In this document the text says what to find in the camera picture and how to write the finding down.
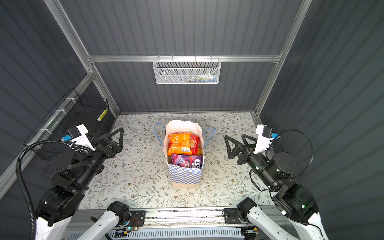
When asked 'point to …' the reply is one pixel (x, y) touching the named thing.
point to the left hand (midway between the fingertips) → (117, 131)
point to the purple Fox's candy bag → (188, 160)
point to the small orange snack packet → (179, 143)
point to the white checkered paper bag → (181, 177)
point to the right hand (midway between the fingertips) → (234, 138)
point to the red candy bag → (194, 142)
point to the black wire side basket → (95, 113)
